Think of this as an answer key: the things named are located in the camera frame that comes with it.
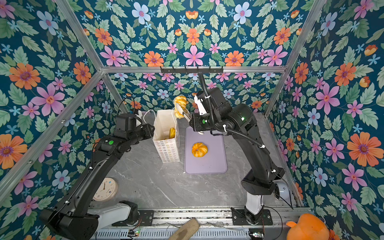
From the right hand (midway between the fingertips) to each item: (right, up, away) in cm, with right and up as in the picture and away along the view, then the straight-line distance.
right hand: (192, 121), depth 60 cm
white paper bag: (-21, -9, +41) cm, 47 cm away
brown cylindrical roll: (-3, -51, +7) cm, 51 cm away
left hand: (-20, -1, +11) cm, 23 cm away
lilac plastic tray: (+12, -25, +33) cm, 43 cm away
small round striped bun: (-16, -7, +36) cm, 40 cm away
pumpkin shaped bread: (+2, -17, +35) cm, 39 cm away
